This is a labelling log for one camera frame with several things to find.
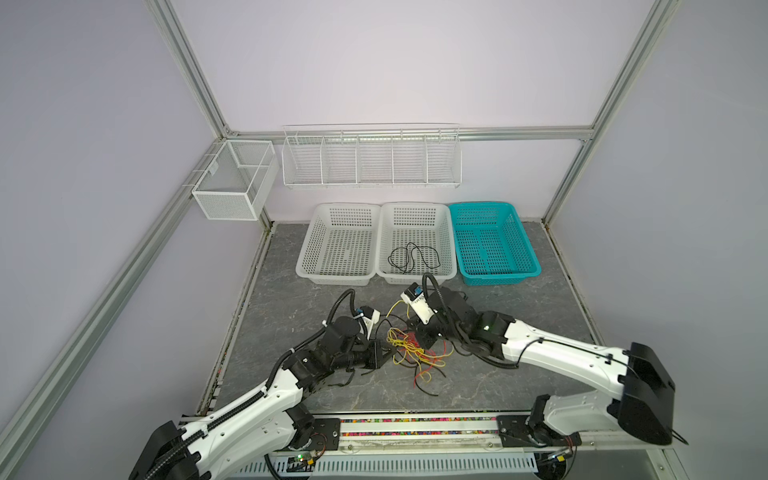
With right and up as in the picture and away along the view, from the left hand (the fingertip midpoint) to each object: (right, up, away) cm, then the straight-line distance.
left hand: (395, 355), depth 75 cm
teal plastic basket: (+37, +28, +37) cm, 59 cm away
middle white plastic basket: (+8, +31, +40) cm, 52 cm away
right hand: (+4, +8, +2) cm, 9 cm away
